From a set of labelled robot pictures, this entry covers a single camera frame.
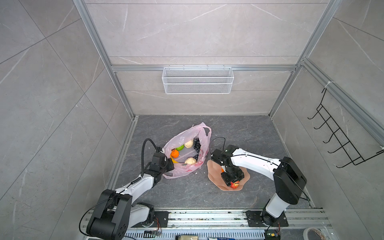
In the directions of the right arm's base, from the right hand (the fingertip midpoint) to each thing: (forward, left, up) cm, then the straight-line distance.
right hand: (232, 181), depth 81 cm
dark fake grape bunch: (+25, +19, -1) cm, 31 cm away
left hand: (+15, +35, 0) cm, 38 cm away
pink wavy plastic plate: (+7, +9, -2) cm, 12 cm away
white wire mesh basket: (+61, +18, +25) cm, 68 cm away
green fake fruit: (+22, +30, 0) cm, 38 cm away
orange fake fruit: (+19, +34, -1) cm, 39 cm away
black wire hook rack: (-1, -44, +28) cm, 52 cm away
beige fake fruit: (+25, +24, 0) cm, 35 cm away
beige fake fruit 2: (+12, +23, +1) cm, 26 cm away
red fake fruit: (-3, 0, +2) cm, 4 cm away
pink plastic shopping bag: (+24, +25, -3) cm, 35 cm away
